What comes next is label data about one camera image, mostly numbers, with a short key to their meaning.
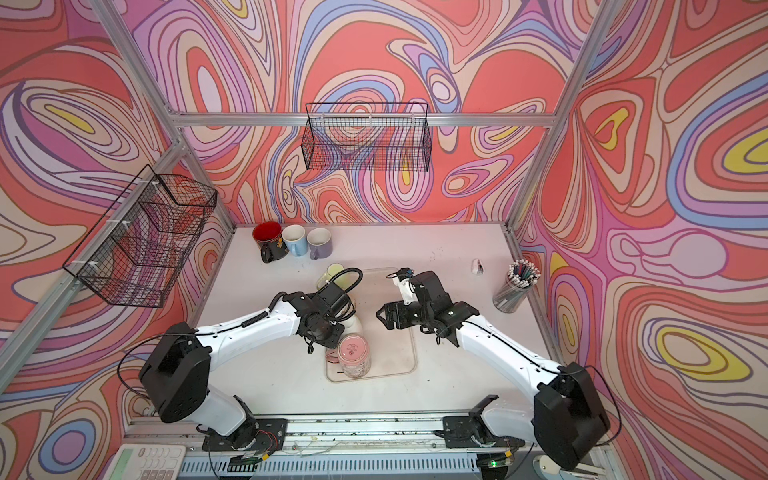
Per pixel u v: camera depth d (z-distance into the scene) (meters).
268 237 1.02
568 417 0.40
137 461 0.68
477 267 1.04
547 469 0.66
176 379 0.43
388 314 0.72
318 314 0.63
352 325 0.82
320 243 1.05
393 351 0.88
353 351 0.76
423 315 0.63
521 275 0.85
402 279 0.73
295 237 1.05
